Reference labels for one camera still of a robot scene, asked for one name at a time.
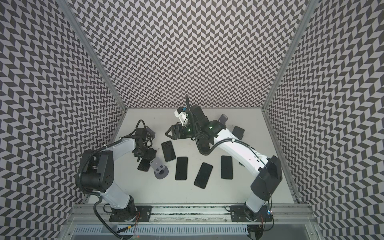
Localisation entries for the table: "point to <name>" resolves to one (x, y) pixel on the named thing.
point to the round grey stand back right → (223, 119)
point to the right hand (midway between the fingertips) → (171, 138)
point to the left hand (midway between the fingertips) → (148, 156)
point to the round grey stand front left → (161, 171)
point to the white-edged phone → (181, 168)
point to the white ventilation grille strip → (161, 230)
